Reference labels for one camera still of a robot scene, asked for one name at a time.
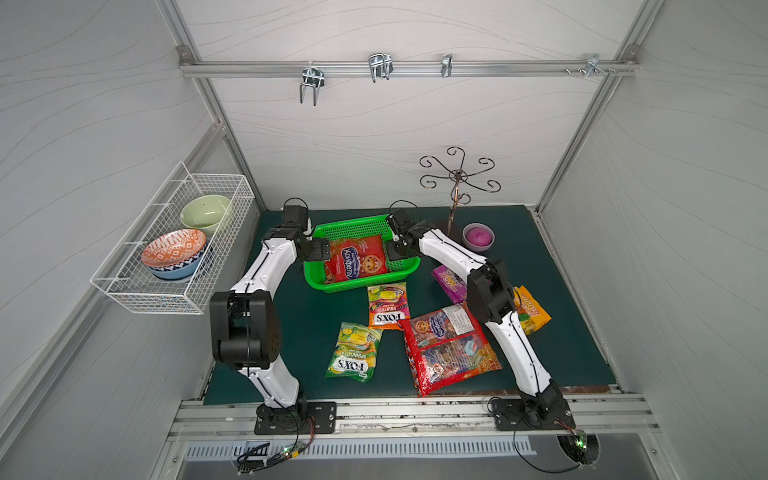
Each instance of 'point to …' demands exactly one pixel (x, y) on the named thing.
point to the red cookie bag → (354, 257)
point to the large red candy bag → (447, 346)
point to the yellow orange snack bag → (531, 315)
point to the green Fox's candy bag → (355, 352)
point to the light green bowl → (204, 212)
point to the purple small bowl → (478, 237)
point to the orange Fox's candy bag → (388, 304)
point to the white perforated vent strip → (372, 449)
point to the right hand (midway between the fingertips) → (393, 249)
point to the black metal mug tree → (459, 177)
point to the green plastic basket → (315, 272)
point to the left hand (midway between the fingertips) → (312, 251)
